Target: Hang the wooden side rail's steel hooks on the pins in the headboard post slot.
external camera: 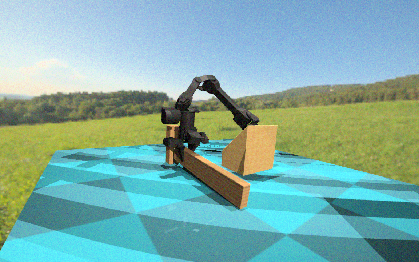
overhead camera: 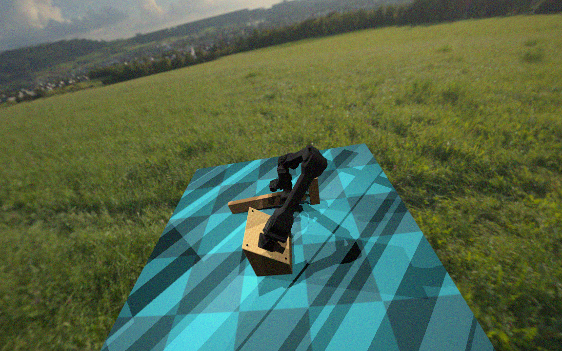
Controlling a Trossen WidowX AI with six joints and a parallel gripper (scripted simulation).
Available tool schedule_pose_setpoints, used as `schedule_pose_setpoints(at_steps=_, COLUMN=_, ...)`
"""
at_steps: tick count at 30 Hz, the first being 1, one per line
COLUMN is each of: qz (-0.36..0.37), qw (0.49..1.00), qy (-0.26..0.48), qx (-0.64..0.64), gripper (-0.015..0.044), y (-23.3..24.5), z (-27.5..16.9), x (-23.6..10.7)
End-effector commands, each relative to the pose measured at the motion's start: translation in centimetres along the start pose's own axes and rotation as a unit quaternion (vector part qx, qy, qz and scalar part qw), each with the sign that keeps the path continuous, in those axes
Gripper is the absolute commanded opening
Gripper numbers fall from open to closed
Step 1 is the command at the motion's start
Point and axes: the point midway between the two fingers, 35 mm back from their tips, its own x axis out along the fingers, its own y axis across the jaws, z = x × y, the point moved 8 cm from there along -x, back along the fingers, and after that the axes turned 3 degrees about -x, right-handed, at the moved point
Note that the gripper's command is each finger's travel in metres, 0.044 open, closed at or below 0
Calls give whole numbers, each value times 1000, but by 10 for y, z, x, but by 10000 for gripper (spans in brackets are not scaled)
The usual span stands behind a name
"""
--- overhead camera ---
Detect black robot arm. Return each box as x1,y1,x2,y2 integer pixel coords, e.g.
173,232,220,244
258,145,328,252

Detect dark brown wooden post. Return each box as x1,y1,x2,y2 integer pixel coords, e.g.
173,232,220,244
308,177,320,205

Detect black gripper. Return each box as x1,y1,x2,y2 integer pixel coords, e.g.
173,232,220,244
279,174,292,201

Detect brown wooden rail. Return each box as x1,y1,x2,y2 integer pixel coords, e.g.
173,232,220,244
228,191,285,214

